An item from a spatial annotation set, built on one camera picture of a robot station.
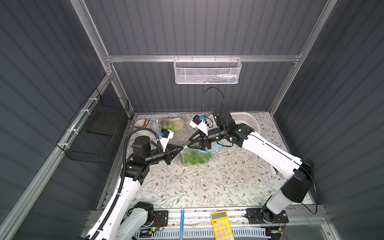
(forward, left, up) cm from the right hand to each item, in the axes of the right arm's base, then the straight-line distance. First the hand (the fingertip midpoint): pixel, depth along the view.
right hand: (191, 142), depth 67 cm
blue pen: (-27, +5, -29) cm, 40 cm away
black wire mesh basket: (+5, +50, -3) cm, 50 cm away
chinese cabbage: (+3, -7, -21) cm, 22 cm away
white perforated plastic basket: (+39, -40, -26) cm, 62 cm away
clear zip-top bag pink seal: (+25, +11, -29) cm, 40 cm away
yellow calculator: (-29, -14, -29) cm, 43 cm away
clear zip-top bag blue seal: (+2, -11, -12) cm, 17 cm away
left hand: (-2, +4, -3) cm, 6 cm away
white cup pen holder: (+29, +35, -20) cm, 50 cm away
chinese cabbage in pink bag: (+29, +14, -21) cm, 39 cm away
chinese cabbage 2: (+1, +2, -18) cm, 18 cm away
